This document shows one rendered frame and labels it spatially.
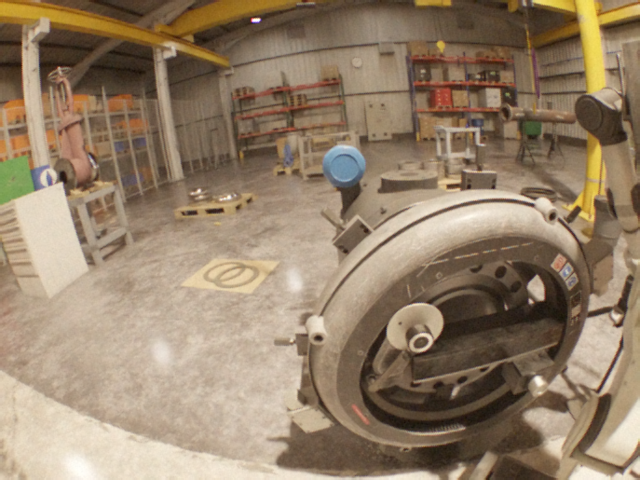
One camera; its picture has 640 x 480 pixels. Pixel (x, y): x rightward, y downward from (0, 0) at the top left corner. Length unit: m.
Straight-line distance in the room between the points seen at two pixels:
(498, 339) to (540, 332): 0.11
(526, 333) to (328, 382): 0.45
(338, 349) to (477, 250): 0.32
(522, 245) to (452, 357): 0.26
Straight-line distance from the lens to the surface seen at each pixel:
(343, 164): 1.19
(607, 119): 0.84
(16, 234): 3.95
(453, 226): 0.55
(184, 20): 13.64
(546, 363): 0.79
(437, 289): 0.73
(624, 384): 0.76
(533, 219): 0.63
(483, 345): 0.70
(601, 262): 0.89
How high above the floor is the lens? 1.13
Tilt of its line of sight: 21 degrees down
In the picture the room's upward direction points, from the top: 7 degrees counter-clockwise
